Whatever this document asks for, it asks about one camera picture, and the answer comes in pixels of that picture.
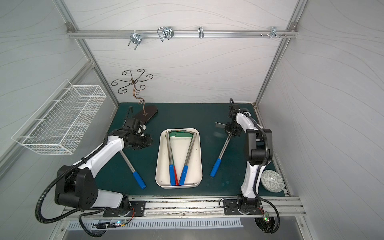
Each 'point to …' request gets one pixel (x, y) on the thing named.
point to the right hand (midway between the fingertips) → (230, 133)
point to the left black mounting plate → (138, 208)
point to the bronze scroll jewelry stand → (149, 111)
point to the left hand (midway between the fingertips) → (151, 143)
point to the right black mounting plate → (230, 207)
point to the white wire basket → (61, 123)
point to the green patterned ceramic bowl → (272, 181)
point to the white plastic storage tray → (181, 140)
